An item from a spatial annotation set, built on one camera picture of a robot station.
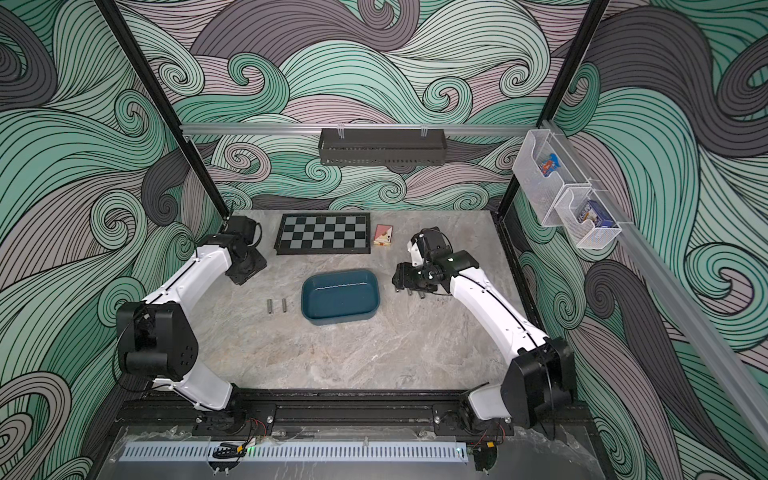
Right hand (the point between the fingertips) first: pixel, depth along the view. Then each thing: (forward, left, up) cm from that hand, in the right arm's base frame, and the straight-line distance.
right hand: (406, 281), depth 82 cm
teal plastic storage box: (+4, +21, -15) cm, 27 cm away
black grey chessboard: (+29, +29, -13) cm, 43 cm away
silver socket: (+1, +43, -15) cm, 46 cm away
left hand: (+8, +45, -2) cm, 46 cm away
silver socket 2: (+1, +39, -16) cm, 42 cm away
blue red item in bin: (+26, -42, +19) cm, 53 cm away
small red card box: (+29, +6, -14) cm, 33 cm away
